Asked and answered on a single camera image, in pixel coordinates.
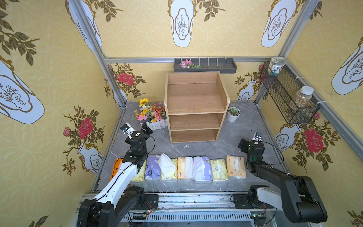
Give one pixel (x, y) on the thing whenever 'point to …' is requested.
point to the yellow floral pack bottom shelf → (219, 169)
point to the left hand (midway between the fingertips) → (134, 128)
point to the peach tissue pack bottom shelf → (236, 166)
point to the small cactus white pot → (233, 114)
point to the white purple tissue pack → (202, 170)
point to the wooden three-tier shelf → (196, 102)
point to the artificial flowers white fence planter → (154, 115)
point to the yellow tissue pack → (168, 167)
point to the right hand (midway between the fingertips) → (253, 141)
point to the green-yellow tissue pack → (141, 175)
